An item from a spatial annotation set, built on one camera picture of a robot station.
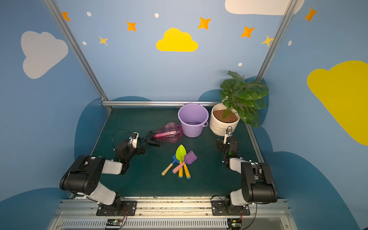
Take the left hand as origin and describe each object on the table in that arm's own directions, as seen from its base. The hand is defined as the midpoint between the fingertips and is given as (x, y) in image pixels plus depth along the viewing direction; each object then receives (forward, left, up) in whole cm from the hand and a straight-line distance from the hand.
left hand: (138, 138), depth 94 cm
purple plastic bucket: (+18, -37, +2) cm, 41 cm away
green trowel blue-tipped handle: (-21, -33, -4) cm, 39 cm away
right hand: (+2, -60, 0) cm, 60 cm away
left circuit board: (-46, +4, -8) cm, 46 cm away
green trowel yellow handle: (-8, -28, -5) cm, 30 cm away
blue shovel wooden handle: (-20, -19, -6) cm, 28 cm away
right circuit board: (-45, -58, -8) cm, 74 cm away
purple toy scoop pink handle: (-10, -34, -7) cm, 36 cm away
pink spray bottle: (+4, -21, +1) cm, 22 cm away
